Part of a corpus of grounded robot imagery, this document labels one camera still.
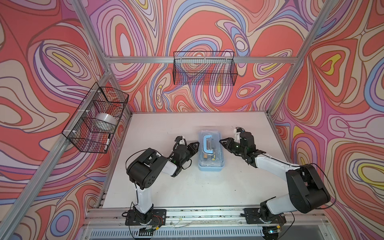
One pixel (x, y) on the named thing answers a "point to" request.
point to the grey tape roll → (104, 122)
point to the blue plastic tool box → (210, 169)
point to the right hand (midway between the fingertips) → (220, 145)
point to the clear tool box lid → (210, 148)
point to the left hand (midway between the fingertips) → (202, 143)
